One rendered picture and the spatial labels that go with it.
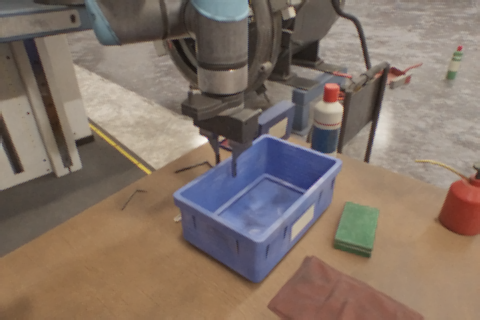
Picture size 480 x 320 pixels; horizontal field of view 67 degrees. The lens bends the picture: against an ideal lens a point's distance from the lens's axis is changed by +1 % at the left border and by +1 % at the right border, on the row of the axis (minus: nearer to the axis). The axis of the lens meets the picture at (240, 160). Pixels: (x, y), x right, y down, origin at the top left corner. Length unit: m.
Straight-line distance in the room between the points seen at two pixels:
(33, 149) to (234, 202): 0.72
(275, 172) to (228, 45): 0.38
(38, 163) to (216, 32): 0.87
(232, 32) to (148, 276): 0.44
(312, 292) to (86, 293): 0.38
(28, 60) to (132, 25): 0.55
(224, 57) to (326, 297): 0.43
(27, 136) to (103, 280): 0.68
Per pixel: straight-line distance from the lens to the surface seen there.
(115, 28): 0.68
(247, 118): 0.65
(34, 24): 0.96
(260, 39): 1.69
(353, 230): 0.75
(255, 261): 0.61
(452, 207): 0.84
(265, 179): 0.90
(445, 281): 0.76
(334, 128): 0.87
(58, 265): 0.78
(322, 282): 0.67
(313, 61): 2.48
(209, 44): 0.62
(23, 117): 1.26
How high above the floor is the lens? 0.99
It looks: 32 degrees down
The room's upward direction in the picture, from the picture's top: straight up
